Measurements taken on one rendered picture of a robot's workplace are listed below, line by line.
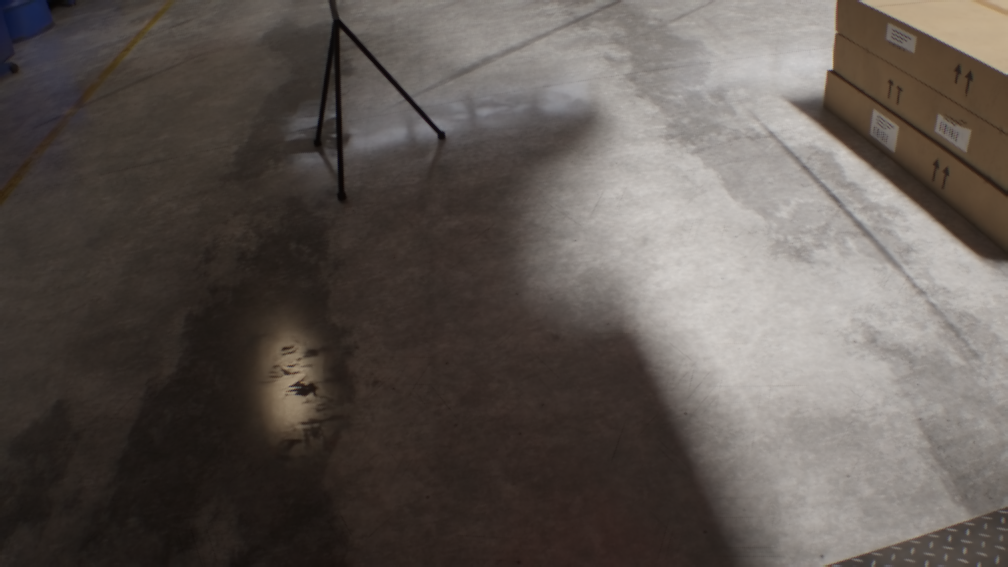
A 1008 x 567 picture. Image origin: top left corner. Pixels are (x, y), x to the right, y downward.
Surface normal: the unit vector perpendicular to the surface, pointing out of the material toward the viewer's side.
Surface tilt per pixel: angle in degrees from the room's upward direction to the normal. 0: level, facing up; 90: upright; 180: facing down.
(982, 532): 23
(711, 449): 0
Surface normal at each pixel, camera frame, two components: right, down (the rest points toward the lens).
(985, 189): -0.98, 0.19
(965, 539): -0.17, -0.96
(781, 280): -0.11, -0.80
